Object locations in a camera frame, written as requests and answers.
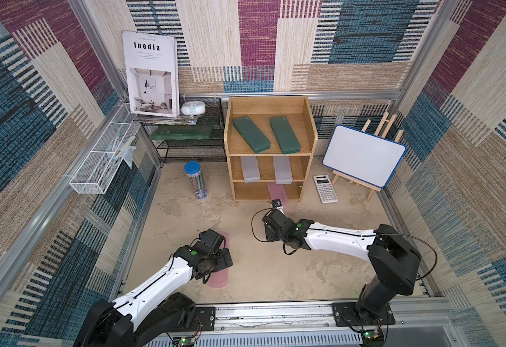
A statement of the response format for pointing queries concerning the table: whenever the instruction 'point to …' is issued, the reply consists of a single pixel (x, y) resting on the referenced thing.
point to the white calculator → (325, 189)
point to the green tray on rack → (183, 132)
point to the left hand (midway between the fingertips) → (222, 262)
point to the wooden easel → (377, 134)
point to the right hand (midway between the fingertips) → (271, 225)
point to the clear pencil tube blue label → (192, 168)
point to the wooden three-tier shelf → (269, 139)
